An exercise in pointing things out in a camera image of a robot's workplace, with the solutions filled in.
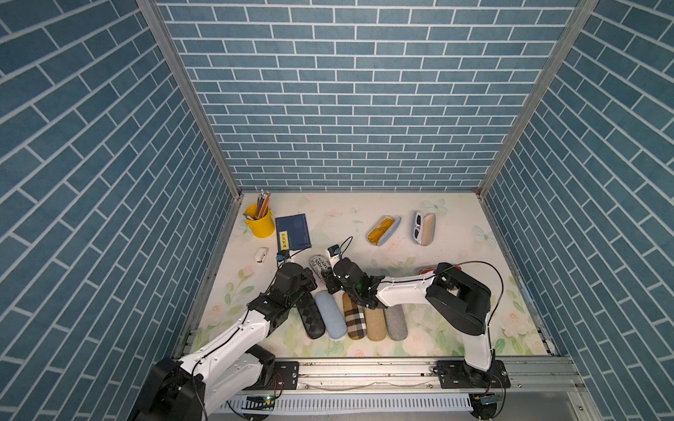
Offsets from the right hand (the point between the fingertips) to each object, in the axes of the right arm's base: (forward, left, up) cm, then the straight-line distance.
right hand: (326, 274), depth 90 cm
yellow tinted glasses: (+22, -19, -2) cm, 29 cm away
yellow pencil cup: (+16, +27, +3) cm, 32 cm away
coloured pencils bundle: (+22, +27, +10) cm, 36 cm away
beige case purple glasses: (-15, -18, -2) cm, 23 cm away
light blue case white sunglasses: (+25, -36, -2) cm, 44 cm away
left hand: (-2, +1, +5) cm, 5 cm away
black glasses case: (-14, +3, -2) cm, 14 cm away
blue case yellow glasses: (+19, -22, +1) cm, 29 cm away
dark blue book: (+19, +17, -3) cm, 26 cm away
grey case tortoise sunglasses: (-15, -24, -2) cm, 28 cm away
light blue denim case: (-14, -4, -2) cm, 15 cm away
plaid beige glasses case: (-14, -11, -1) cm, 18 cm away
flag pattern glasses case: (+4, +3, 0) cm, 5 cm away
